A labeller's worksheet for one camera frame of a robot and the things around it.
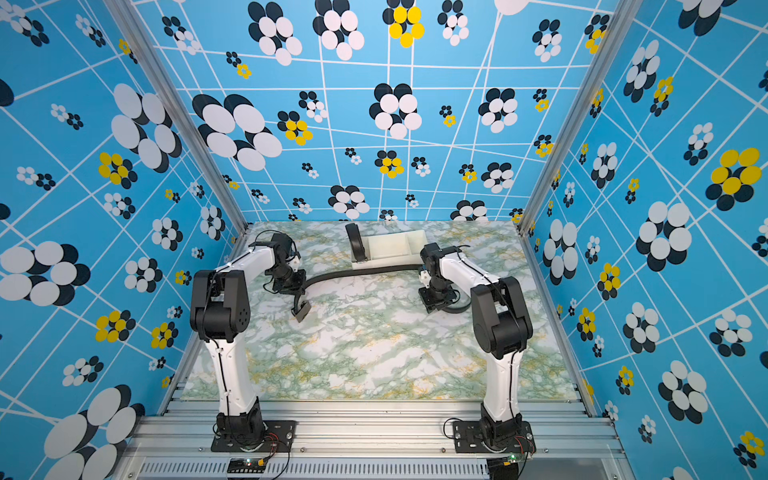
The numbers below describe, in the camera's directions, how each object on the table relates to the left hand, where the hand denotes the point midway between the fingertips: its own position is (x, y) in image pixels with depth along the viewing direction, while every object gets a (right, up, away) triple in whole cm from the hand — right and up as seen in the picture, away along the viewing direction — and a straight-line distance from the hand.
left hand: (305, 289), depth 102 cm
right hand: (+45, -5, -6) cm, 46 cm away
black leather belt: (+18, +16, -6) cm, 25 cm away
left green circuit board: (-5, -40, -30) cm, 50 cm away
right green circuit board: (+57, -39, -31) cm, 76 cm away
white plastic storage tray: (+30, +13, +10) cm, 34 cm away
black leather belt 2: (+2, -6, -8) cm, 10 cm away
